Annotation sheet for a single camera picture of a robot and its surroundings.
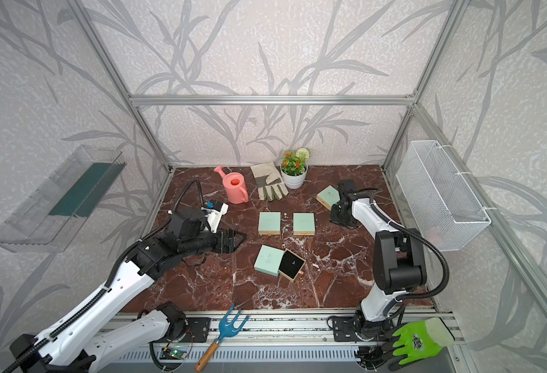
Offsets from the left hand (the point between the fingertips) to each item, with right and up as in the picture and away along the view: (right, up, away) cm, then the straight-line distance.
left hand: (239, 236), depth 71 cm
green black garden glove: (+54, -32, 0) cm, 63 cm away
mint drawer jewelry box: (+22, 0, +26) cm, 34 cm away
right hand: (+35, +2, +23) cm, 42 cm away
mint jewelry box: (+11, -13, +14) cm, 22 cm away
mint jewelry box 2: (+34, +11, +35) cm, 50 cm away
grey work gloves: (+5, +17, +42) cm, 46 cm away
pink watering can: (-8, +15, +28) cm, 33 cm away
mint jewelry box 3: (+7, 0, +26) cm, 27 cm away
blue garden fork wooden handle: (-5, -32, +5) cm, 33 cm away
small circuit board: (-19, -36, 0) cm, 40 cm away
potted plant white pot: (+18, +18, +36) cm, 44 cm away
